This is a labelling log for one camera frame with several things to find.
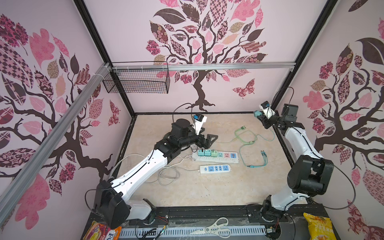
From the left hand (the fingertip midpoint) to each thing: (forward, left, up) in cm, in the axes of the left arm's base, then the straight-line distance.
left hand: (210, 135), depth 71 cm
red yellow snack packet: (-37, +53, -26) cm, 69 cm away
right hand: (+20, -33, -4) cm, 39 cm away
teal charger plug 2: (+2, 0, -22) cm, 22 cm away
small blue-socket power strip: (-6, +1, -26) cm, 27 cm away
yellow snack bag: (-36, -50, -23) cm, 66 cm away
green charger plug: (+1, -5, -22) cm, 23 cm away
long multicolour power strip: (+1, -11, -26) cm, 28 cm away
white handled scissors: (-35, -4, -27) cm, 45 cm away
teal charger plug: (+2, +4, -22) cm, 23 cm away
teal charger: (+18, -30, -3) cm, 35 cm away
